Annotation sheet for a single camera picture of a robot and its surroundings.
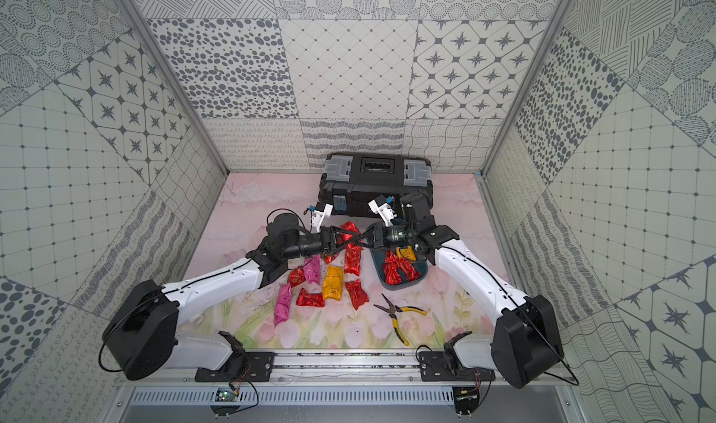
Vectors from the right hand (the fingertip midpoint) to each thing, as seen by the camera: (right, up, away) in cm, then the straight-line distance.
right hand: (357, 245), depth 74 cm
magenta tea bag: (-23, -19, +7) cm, 31 cm away
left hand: (0, +3, -2) cm, 4 cm away
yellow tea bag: (-8, -14, +14) cm, 22 cm away
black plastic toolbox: (-3, +19, +21) cm, 29 cm away
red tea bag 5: (-4, +2, 0) cm, 4 cm away
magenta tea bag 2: (-15, -10, +15) cm, 23 cm away
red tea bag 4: (-2, -8, +19) cm, 21 cm away
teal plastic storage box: (+6, -7, +18) cm, 20 cm away
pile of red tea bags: (+11, -10, +17) cm, 22 cm away
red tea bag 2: (0, -17, +10) cm, 20 cm away
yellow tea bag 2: (+16, -6, +19) cm, 26 cm away
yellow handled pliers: (+11, -21, +10) cm, 26 cm away
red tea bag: (-16, -18, +10) cm, 26 cm away
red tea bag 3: (-20, -12, +14) cm, 27 cm away
